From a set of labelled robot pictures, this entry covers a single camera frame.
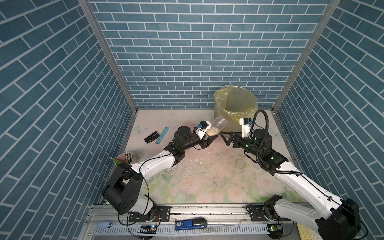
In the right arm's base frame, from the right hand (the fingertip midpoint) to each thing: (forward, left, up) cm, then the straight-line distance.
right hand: (227, 134), depth 73 cm
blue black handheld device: (-36, +13, -21) cm, 44 cm away
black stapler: (+12, +48, -24) cm, 55 cm away
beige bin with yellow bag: (+33, -7, -8) cm, 34 cm away
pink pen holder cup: (-12, +50, -9) cm, 53 cm away
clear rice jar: (+2, +5, +5) cm, 7 cm away
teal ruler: (+13, +41, -24) cm, 50 cm away
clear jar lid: (-2, -12, -27) cm, 29 cm away
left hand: (+2, +5, -2) cm, 6 cm away
